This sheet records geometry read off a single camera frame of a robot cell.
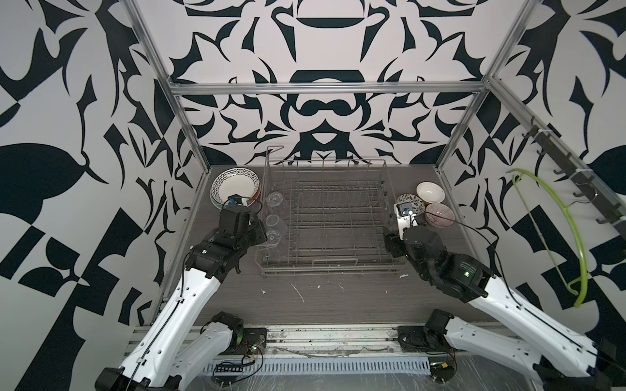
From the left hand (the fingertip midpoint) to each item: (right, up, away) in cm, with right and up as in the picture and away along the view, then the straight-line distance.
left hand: (257, 220), depth 76 cm
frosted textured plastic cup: (+3, -2, +11) cm, 12 cm away
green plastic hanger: (+80, -14, -15) cm, 83 cm away
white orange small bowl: (+68, +8, +32) cm, 76 cm away
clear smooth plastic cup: (+3, +5, +17) cm, 18 cm away
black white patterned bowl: (+60, +3, +27) cm, 66 cm away
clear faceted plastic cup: (+4, -9, +5) cm, 12 cm away
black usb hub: (-8, -43, -3) cm, 44 cm away
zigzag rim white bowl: (-18, +13, +34) cm, 40 cm away
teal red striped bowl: (-6, +6, +27) cm, 28 cm away
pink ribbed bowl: (+69, -1, +26) cm, 74 cm away
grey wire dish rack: (+23, -2, +24) cm, 33 cm away
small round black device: (+54, -43, -4) cm, 70 cm away
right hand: (+41, 0, -4) cm, 41 cm away
